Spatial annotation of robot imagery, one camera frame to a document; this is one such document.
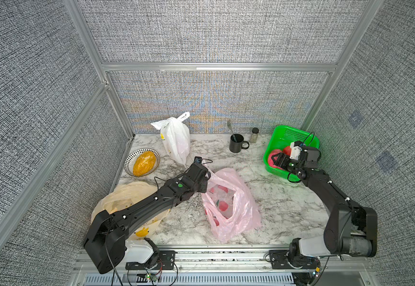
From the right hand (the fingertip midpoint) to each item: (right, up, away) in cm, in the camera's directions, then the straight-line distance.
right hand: (278, 153), depth 88 cm
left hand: (-36, -12, -6) cm, 38 cm away
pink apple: (-4, -3, 0) cm, 5 cm away
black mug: (-18, +6, +20) cm, 27 cm away
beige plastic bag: (-72, -19, -6) cm, 75 cm away
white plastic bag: (-52, +9, +10) cm, 54 cm away
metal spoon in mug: (-21, +19, +28) cm, 39 cm away
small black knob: (-5, +14, +22) cm, 26 cm away
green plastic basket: (+14, +10, +29) cm, 34 cm away
